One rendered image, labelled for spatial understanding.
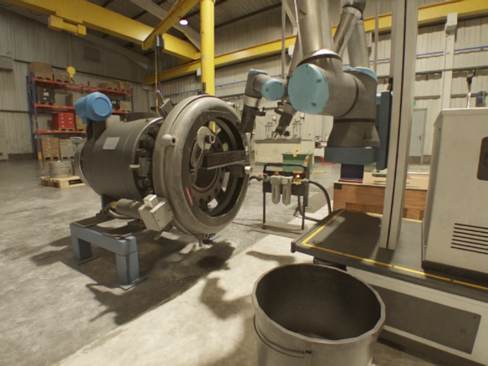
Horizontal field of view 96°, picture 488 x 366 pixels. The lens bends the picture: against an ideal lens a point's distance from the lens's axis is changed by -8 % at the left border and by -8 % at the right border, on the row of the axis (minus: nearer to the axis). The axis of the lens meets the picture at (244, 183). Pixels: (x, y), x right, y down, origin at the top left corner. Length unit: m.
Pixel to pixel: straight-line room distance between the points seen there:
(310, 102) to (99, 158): 1.23
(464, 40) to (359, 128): 11.53
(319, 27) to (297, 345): 0.87
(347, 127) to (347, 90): 0.14
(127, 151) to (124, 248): 0.50
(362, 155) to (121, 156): 1.16
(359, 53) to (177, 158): 1.18
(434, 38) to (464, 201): 11.54
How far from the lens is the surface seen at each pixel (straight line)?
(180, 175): 1.05
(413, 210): 1.76
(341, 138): 0.91
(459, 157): 0.94
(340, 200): 1.75
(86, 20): 13.33
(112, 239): 1.42
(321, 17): 0.93
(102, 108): 1.69
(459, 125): 0.94
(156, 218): 1.03
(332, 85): 0.81
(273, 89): 1.08
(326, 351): 0.55
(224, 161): 1.28
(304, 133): 7.82
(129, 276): 1.44
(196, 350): 1.03
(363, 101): 0.93
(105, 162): 1.55
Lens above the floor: 0.73
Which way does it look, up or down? 9 degrees down
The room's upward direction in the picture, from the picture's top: straight up
